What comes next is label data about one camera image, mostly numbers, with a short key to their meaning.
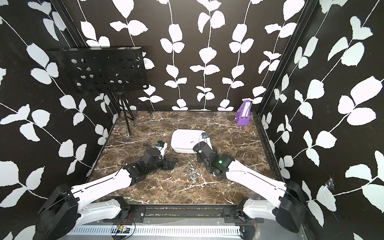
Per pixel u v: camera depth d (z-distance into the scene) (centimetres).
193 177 86
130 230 70
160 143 74
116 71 78
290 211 38
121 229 70
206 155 56
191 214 76
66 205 40
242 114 107
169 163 74
